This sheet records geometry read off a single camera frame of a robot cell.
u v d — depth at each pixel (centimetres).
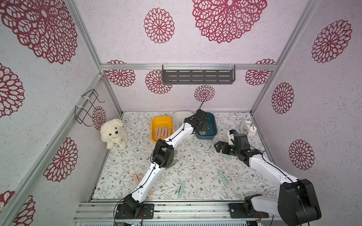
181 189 81
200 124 90
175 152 98
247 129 97
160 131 106
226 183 83
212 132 106
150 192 80
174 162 92
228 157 94
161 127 109
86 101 78
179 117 113
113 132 86
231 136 80
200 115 81
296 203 41
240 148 67
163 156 65
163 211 75
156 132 106
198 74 94
